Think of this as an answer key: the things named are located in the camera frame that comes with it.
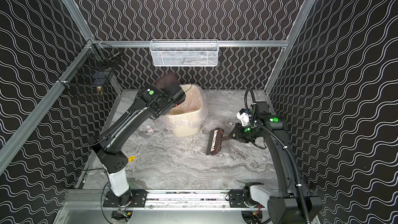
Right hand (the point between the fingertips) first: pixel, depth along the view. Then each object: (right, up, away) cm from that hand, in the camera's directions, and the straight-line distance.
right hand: (232, 136), depth 72 cm
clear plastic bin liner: (-32, +7, +4) cm, 33 cm away
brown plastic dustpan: (-30, +29, +6) cm, 42 cm away
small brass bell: (-69, +23, +11) cm, 74 cm away
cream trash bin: (-22, +8, +4) cm, 24 cm away
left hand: (-37, +17, -1) cm, 41 cm away
